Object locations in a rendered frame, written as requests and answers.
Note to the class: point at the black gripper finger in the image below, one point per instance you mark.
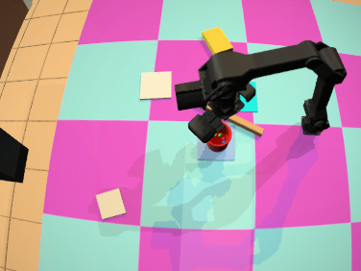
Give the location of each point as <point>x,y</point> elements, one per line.
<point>241,105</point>
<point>204,115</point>

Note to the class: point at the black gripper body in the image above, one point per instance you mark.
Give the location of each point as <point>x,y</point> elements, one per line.
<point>205,128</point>

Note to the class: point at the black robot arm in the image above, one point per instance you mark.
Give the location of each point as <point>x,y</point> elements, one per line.
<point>226,73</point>

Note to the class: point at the tan wooden plank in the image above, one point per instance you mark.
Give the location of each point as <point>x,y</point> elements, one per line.
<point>243,123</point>

